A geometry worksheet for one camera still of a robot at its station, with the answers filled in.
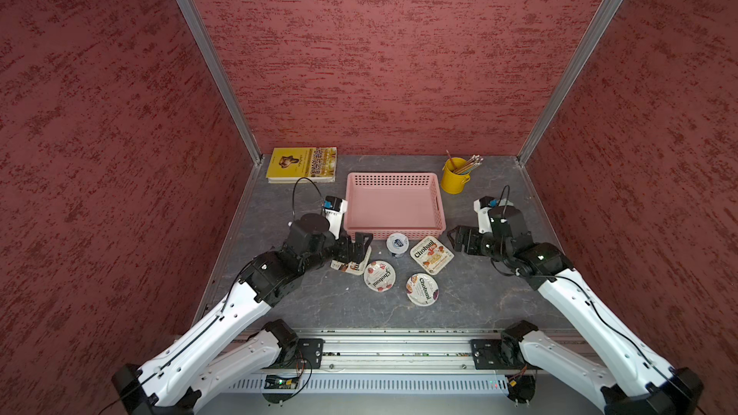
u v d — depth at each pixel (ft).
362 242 2.01
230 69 3.11
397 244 2.93
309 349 2.49
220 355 1.74
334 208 1.97
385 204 3.29
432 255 2.92
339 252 2.02
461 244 2.24
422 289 2.66
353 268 2.80
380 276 2.73
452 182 3.41
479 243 2.15
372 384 2.54
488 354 2.42
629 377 1.28
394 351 2.49
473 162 3.19
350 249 1.97
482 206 2.24
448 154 3.76
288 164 3.73
